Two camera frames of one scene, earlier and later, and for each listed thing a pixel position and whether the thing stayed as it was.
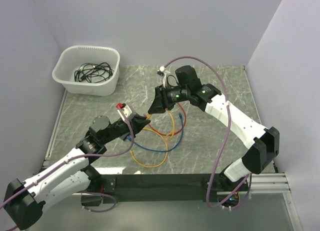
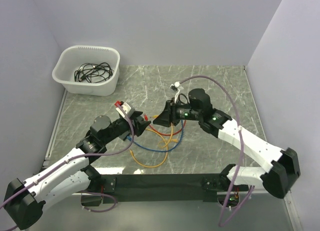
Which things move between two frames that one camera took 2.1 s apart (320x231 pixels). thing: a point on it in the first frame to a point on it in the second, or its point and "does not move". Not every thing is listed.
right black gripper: (158, 105) to (169, 115)
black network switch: (124, 136) does not move
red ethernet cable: (173, 134) does not move
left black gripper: (138, 122) does not move
